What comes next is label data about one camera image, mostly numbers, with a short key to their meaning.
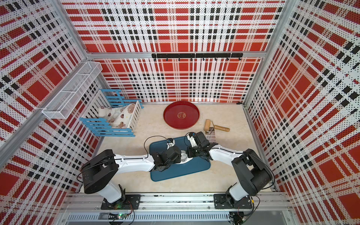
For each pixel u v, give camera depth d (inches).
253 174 17.5
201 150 27.5
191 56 35.0
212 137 38.1
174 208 28.8
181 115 44.7
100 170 18.1
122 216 27.2
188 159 34.6
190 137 32.5
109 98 45.4
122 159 19.5
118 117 41.5
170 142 31.4
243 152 19.6
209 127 40.6
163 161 25.9
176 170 32.4
